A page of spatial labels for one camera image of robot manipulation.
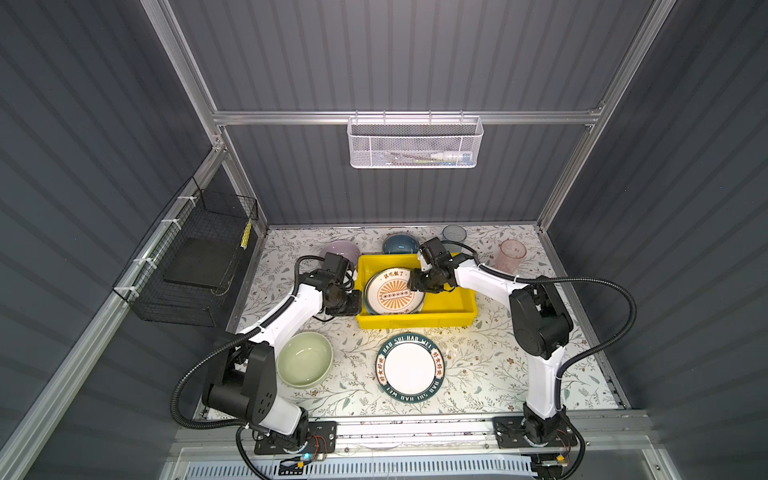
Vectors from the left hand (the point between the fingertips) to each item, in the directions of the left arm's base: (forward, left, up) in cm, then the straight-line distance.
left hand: (359, 308), depth 87 cm
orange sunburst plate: (+9, -9, -6) cm, 14 cm away
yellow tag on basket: (+15, +31, +17) cm, 38 cm away
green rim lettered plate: (-15, -14, -9) cm, 22 cm away
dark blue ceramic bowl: (+30, -15, -6) cm, 34 cm away
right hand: (+9, -18, -4) cm, 20 cm away
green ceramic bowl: (-12, +16, -8) cm, 21 cm away
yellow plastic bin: (+3, -30, -7) cm, 31 cm away
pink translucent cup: (+12, -48, +6) cm, 50 cm away
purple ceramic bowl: (+31, +7, -7) cm, 32 cm away
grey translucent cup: (+27, -34, +2) cm, 43 cm away
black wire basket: (+1, +40, +20) cm, 45 cm away
